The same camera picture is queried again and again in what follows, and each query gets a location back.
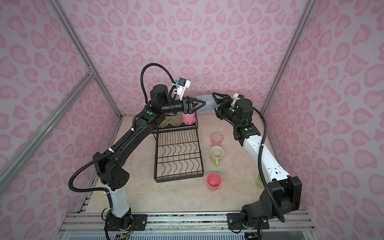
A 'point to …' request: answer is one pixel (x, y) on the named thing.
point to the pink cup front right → (213, 181)
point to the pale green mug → (216, 153)
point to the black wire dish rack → (177, 152)
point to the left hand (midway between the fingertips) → (204, 100)
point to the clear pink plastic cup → (216, 139)
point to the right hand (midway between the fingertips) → (212, 96)
